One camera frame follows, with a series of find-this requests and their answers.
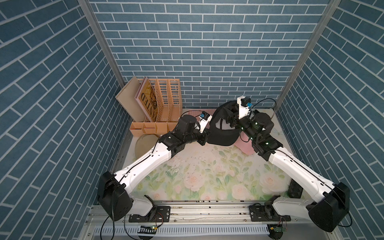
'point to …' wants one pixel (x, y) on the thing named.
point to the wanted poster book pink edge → (146, 97)
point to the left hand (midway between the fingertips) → (215, 132)
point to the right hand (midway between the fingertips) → (231, 105)
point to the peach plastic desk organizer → (168, 94)
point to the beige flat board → (126, 98)
